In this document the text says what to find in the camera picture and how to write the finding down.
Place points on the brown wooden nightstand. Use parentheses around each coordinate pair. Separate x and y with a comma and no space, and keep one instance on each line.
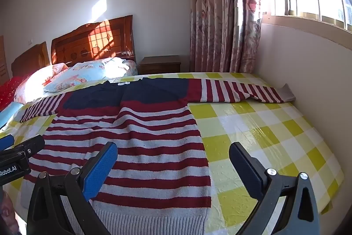
(159,65)

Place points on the plain light blue cloth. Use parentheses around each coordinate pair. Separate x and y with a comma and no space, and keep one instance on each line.
(8,113)

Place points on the pink floral bedsheet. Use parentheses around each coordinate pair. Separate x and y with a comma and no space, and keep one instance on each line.
(7,213)

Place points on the red blanket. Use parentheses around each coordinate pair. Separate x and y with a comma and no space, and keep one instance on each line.
(9,91)

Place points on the red white striped navy sweater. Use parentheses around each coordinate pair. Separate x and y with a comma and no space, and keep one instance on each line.
(154,141)

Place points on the light blue floral quilt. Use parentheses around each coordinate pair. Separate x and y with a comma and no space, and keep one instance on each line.
(88,72)

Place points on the large carved wooden headboard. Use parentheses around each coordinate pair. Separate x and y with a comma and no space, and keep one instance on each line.
(93,42)

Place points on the pink floral pillow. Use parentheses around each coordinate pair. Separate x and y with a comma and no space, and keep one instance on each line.
(33,83)

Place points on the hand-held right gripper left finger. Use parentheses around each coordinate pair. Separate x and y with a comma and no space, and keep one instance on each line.
(100,169)

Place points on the small wooden headboard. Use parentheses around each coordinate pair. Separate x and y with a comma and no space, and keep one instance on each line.
(30,58)

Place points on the pink floral curtain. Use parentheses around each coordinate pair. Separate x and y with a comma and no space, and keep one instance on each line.
(220,17)

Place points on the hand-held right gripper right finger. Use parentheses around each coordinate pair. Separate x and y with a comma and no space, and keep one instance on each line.
(244,169)

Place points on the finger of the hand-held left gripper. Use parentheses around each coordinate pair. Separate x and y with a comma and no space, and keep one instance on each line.
(30,145)
(6,142)

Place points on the yellow white checked bed cover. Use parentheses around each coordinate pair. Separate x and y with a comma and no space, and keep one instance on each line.
(261,127)

